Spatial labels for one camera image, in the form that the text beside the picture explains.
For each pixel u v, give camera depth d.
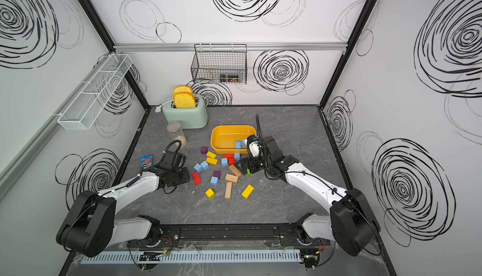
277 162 0.63
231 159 0.94
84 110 0.73
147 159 0.96
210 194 0.83
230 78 0.87
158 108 1.01
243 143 0.99
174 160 0.72
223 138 1.04
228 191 0.85
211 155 0.97
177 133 0.93
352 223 0.41
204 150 0.99
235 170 0.91
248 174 0.72
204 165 0.91
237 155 0.95
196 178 0.90
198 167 0.91
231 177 0.87
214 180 0.87
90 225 0.41
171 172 0.69
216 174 0.91
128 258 0.69
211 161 0.94
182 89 0.98
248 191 0.85
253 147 0.75
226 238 0.75
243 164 0.72
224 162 0.94
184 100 0.96
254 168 0.72
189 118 1.02
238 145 0.99
